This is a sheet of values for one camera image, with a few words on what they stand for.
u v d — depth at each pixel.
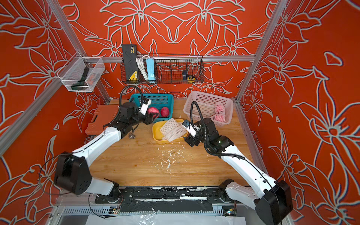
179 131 0.87
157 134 0.93
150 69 0.90
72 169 0.48
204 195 0.74
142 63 0.86
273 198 0.38
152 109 0.79
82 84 0.81
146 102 0.71
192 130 0.65
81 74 0.91
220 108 1.04
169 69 0.98
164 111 1.04
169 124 0.92
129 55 0.86
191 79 0.94
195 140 0.69
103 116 1.03
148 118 0.73
